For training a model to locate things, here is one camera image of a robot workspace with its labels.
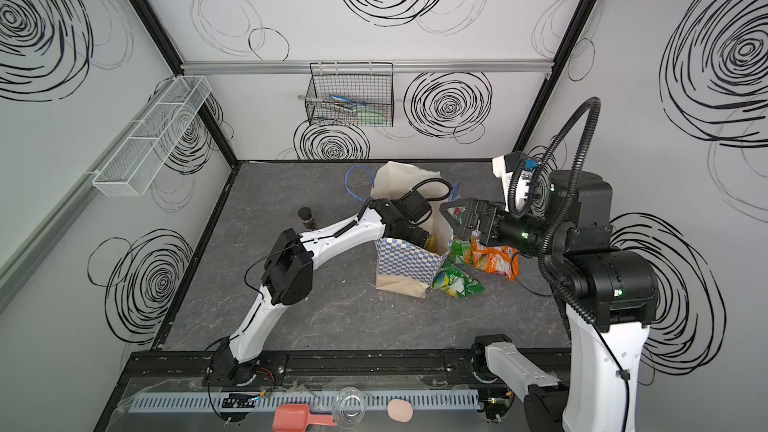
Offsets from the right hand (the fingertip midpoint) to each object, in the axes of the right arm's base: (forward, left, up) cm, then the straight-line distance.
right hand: (457, 208), depth 51 cm
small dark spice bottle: (+22, +38, -38) cm, 58 cm away
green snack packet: (+11, -9, -36) cm, 38 cm away
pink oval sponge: (-26, +9, -46) cm, 54 cm away
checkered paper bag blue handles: (+3, +9, -30) cm, 31 cm away
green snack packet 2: (+4, -6, -40) cm, 41 cm away
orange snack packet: (+11, -21, -41) cm, 47 cm away
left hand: (+15, +4, -37) cm, 40 cm away
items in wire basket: (+41, +21, -8) cm, 47 cm away
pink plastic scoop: (-28, +32, -42) cm, 60 cm away
